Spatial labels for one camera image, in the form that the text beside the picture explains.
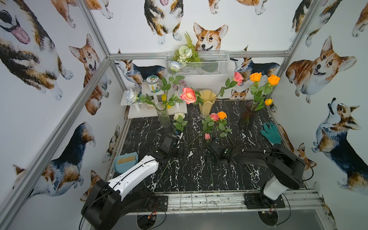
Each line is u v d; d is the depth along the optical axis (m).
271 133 1.02
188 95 0.65
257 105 0.91
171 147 0.65
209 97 1.01
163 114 0.95
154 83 0.90
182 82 0.97
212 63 0.93
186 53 0.78
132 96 0.76
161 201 0.74
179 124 1.03
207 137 0.97
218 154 0.69
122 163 0.88
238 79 0.84
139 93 0.97
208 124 1.04
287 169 0.45
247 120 1.02
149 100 0.88
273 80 0.86
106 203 0.39
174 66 0.78
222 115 1.09
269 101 0.79
